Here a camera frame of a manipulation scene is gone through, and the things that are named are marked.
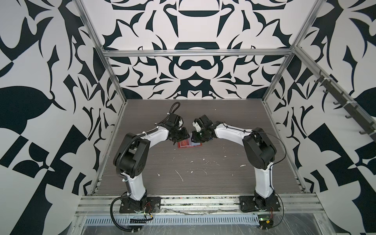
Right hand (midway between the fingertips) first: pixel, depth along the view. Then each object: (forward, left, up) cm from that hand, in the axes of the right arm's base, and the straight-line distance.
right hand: (192, 138), depth 94 cm
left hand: (+2, +1, +2) cm, 4 cm away
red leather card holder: (-1, +3, -3) cm, 4 cm away
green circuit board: (-43, -34, -6) cm, 55 cm away
